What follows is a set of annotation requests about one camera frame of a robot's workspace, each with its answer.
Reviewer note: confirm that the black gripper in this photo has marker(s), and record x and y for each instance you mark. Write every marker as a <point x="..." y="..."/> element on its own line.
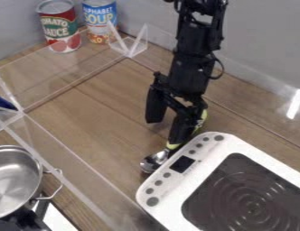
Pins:
<point x="187" y="81"/>

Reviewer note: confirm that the green handled metal spoon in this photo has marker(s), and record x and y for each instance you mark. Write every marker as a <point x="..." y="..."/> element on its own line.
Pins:
<point x="153" y="161"/>

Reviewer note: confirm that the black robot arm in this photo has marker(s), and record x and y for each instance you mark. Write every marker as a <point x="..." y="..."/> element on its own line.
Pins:
<point x="199" y="38"/>

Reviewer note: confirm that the white and black stove top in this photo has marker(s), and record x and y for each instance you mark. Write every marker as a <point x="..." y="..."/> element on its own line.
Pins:
<point x="222" y="185"/>

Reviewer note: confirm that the alphabet soup can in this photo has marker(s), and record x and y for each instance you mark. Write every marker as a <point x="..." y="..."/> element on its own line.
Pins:
<point x="100" y="12"/>

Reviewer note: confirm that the clear acrylic divider strip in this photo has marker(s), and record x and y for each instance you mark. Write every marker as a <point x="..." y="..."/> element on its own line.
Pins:
<point x="73" y="172"/>

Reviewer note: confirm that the tomato sauce can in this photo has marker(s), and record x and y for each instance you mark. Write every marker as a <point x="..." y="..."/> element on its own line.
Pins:
<point x="59" y="19"/>

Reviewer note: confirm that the blue object at left edge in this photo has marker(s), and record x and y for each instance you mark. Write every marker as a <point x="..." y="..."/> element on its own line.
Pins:
<point x="8" y="105"/>

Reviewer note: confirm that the stainless steel pot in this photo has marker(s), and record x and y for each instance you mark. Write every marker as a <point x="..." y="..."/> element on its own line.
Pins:
<point x="21" y="180"/>

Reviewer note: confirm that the clear acrylic corner bracket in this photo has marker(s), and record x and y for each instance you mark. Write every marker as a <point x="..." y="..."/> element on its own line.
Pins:
<point x="128" y="46"/>

